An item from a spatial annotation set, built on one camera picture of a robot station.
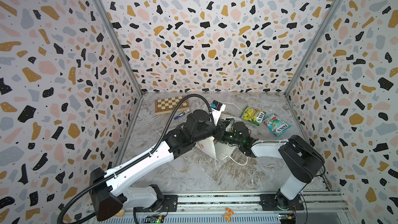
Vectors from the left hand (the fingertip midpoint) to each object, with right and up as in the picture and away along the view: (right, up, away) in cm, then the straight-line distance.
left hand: (232, 122), depth 65 cm
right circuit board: (+26, -45, +7) cm, 52 cm away
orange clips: (-1, -43, +6) cm, 43 cm away
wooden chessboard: (-39, +7, +45) cm, 60 cm away
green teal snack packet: (+34, -5, +35) cm, 49 cm away
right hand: (-9, -8, +19) cm, 22 cm away
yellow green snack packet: (+20, +1, +41) cm, 46 cm away
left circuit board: (-34, -44, +5) cm, 56 cm away
